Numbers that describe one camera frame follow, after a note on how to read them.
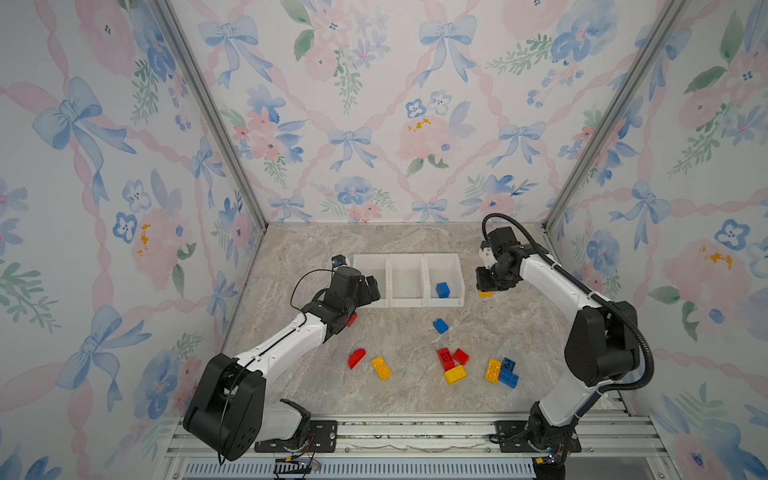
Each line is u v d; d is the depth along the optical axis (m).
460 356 0.87
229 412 0.41
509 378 0.82
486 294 0.90
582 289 0.52
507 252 0.67
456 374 0.83
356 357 0.85
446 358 0.85
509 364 0.84
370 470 0.70
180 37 0.72
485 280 0.82
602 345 0.47
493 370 0.84
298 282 1.02
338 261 0.77
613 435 0.77
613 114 0.86
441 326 0.93
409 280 1.02
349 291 0.65
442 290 0.99
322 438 0.74
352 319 0.96
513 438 0.72
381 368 0.84
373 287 0.78
